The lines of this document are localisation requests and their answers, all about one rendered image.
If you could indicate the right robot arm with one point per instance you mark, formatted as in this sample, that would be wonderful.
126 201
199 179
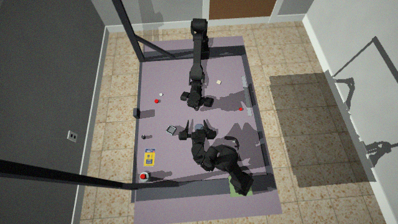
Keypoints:
226 161

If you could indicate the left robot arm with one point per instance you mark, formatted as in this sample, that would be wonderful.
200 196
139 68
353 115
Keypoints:
196 72

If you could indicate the light grey flat bar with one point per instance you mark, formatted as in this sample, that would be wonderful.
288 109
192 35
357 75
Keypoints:
246 96

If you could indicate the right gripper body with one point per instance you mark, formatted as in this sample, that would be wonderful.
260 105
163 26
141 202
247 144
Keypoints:
183 135

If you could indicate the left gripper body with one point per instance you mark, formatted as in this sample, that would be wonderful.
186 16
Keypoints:
207 101

